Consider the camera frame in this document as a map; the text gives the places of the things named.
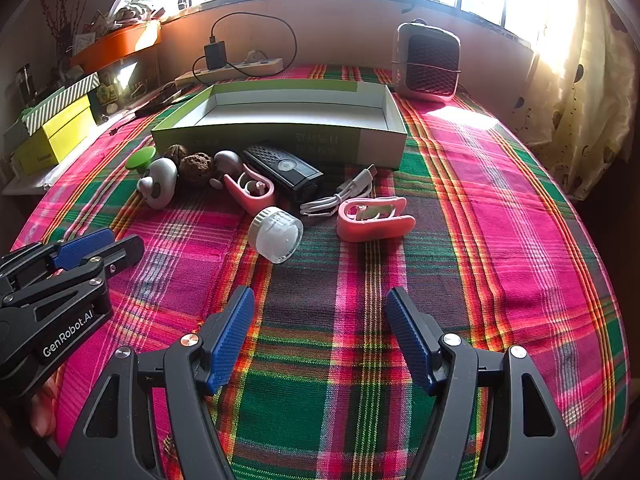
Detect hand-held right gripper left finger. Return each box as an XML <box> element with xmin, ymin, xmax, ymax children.
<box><xmin>60</xmin><ymin>285</ymin><xmax>256</xmax><ymax>480</ymax></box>

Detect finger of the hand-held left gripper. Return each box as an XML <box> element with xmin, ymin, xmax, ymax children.
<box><xmin>0</xmin><ymin>234</ymin><xmax>146</xmax><ymax>311</ymax></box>
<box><xmin>0</xmin><ymin>227</ymin><xmax>116</xmax><ymax>286</ymax></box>

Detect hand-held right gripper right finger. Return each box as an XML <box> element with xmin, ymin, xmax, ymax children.
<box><xmin>386</xmin><ymin>287</ymin><xmax>583</xmax><ymax>480</ymax></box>

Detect white panda face gadget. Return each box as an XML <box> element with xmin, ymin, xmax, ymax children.
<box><xmin>136</xmin><ymin>157</ymin><xmax>178</xmax><ymax>211</ymax></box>

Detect green cap mushroom toy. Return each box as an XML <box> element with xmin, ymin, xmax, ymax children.
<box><xmin>125</xmin><ymin>147</ymin><xmax>158</xmax><ymax>172</ymax></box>

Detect clear jar with white lid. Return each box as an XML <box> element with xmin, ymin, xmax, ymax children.
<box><xmin>248</xmin><ymin>206</ymin><xmax>304</xmax><ymax>264</ymax></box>

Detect pink clip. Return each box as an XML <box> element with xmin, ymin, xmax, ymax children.
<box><xmin>223</xmin><ymin>170</ymin><xmax>275</xmax><ymax>216</ymax></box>
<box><xmin>336</xmin><ymin>196</ymin><xmax>417</xmax><ymax>242</ymax></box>

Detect small white round toy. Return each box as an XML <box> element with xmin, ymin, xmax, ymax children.
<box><xmin>209</xmin><ymin>150</ymin><xmax>243</xmax><ymax>188</ymax></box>

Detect white usb cable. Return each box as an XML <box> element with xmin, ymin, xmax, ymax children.
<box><xmin>299</xmin><ymin>164</ymin><xmax>381</xmax><ymax>218</ymax></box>

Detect black bike light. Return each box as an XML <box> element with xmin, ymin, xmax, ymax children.
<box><xmin>242</xmin><ymin>145</ymin><xmax>325</xmax><ymax>206</ymax></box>

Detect green and white cardboard box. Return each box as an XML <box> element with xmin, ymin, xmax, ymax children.
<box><xmin>151</xmin><ymin>80</ymin><xmax>408</xmax><ymax>170</ymax></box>

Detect person's left hand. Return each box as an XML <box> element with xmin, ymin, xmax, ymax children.
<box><xmin>31</xmin><ymin>375</ymin><xmax>63</xmax><ymax>433</ymax></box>

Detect yellow box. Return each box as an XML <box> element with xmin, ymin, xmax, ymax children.
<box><xmin>11</xmin><ymin>95</ymin><xmax>96</xmax><ymax>176</ymax></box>

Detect plaid blanket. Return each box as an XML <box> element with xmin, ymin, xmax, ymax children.
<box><xmin>10</xmin><ymin>62</ymin><xmax>631</xmax><ymax>480</ymax></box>

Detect striped box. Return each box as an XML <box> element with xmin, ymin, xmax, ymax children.
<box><xmin>22</xmin><ymin>72</ymin><xmax>100</xmax><ymax>136</ymax></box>

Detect black smartphone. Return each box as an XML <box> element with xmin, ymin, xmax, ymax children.
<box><xmin>135</xmin><ymin>85</ymin><xmax>196</xmax><ymax>115</ymax></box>

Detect dark glossy box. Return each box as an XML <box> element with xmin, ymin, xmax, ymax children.
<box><xmin>97</xmin><ymin>57</ymin><xmax>161</xmax><ymax>111</ymax></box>

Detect orange planter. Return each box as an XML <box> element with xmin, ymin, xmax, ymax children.
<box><xmin>70</xmin><ymin>20</ymin><xmax>162</xmax><ymax>73</ymax></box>

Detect black charger adapter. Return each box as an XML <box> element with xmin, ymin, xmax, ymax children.
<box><xmin>204</xmin><ymin>35</ymin><xmax>227</xmax><ymax>71</ymax></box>

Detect white power strip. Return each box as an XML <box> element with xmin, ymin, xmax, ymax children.
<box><xmin>175</xmin><ymin>56</ymin><xmax>284</xmax><ymax>86</ymax></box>

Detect dry branches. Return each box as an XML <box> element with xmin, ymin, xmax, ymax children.
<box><xmin>37</xmin><ymin>0</ymin><xmax>76</xmax><ymax>56</ymax></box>

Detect pale potted plants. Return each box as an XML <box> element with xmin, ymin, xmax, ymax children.
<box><xmin>75</xmin><ymin>0</ymin><xmax>166</xmax><ymax>36</ymax></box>

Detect small grey space heater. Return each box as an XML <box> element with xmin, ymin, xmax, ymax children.
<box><xmin>391</xmin><ymin>20</ymin><xmax>460</xmax><ymax>103</ymax></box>

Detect spotted cream curtain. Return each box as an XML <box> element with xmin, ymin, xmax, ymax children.
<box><xmin>510</xmin><ymin>0</ymin><xmax>640</xmax><ymax>201</ymax></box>

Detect thin black cable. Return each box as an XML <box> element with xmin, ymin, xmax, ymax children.
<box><xmin>109</xmin><ymin>110</ymin><xmax>141</xmax><ymax>136</ymax></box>

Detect black charger cable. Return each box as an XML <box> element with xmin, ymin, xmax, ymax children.
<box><xmin>192</xmin><ymin>11</ymin><xmax>298</xmax><ymax>81</ymax></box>

